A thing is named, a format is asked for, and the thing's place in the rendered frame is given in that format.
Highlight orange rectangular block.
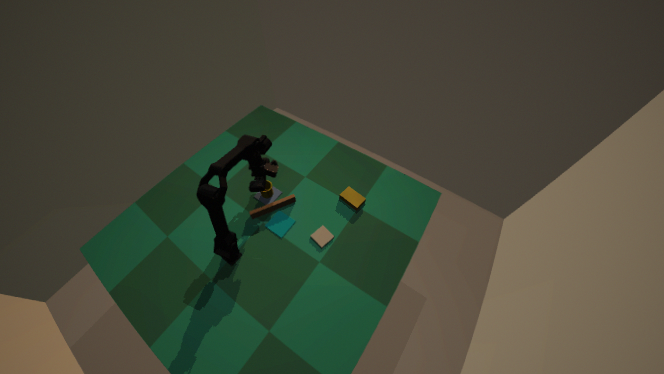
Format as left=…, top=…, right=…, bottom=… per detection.
left=339, top=186, right=366, bottom=211

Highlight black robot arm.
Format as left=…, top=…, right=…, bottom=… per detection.
left=197, top=134, right=278, bottom=266

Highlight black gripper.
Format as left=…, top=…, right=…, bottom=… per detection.
left=249, top=157, right=270, bottom=192

